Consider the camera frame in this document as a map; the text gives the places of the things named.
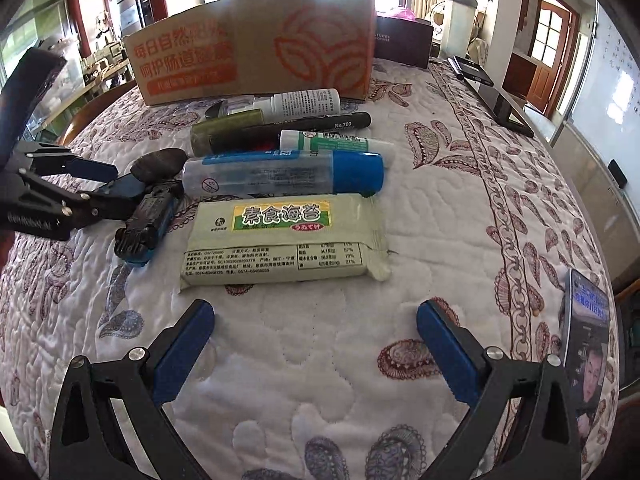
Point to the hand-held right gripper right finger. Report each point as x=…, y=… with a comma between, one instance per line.
x=447, y=350

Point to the pink plastic bag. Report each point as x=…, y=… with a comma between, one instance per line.
x=402, y=14

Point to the dark brown gift box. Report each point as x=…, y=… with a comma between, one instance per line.
x=404, y=42

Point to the curved wooden chair back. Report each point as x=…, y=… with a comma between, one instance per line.
x=85, y=115

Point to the brown wooden cabinet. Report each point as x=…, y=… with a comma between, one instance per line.
x=519, y=79

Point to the clear bottle with blue cap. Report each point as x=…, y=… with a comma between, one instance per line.
x=280, y=172

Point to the white bin with grey lid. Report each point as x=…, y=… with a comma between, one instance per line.
x=462, y=25

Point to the black and blue hair trimmer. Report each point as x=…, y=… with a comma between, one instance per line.
x=145, y=225

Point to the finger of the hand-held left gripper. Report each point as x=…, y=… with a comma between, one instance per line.
x=95, y=170
x=120, y=192

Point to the flat black phone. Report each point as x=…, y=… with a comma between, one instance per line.
x=470, y=69

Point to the whiteboard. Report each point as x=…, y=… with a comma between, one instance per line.
x=605, y=90

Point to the paisley quilted blanket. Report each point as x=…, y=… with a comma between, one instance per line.
x=320, y=360

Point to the clear packet with black tool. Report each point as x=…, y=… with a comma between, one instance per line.
x=225, y=108

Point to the black tablet on stand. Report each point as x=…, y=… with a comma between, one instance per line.
x=502, y=102

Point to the round electric fan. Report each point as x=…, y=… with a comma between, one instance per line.
x=439, y=14

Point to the olive green pouch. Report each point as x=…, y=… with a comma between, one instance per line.
x=225, y=127

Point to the green and white glue tube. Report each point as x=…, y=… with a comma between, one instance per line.
x=330, y=141

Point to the pale green snack packet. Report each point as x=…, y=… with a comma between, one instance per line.
x=280, y=250

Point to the printed cardboard box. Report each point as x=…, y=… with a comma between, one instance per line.
x=250, y=35

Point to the black marker pen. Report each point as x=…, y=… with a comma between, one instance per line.
x=340, y=122

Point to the smartphone with lit screen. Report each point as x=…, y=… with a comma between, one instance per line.
x=587, y=350

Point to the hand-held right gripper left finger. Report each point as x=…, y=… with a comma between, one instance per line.
x=182, y=350

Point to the dark grey oval stone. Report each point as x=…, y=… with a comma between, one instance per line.
x=160, y=162

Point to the black whiteboard eraser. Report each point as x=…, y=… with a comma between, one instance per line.
x=617, y=174

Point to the wooden door with glass panes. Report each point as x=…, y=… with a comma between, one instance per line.
x=550, y=52

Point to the white spray bottle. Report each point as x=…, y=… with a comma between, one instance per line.
x=305, y=102

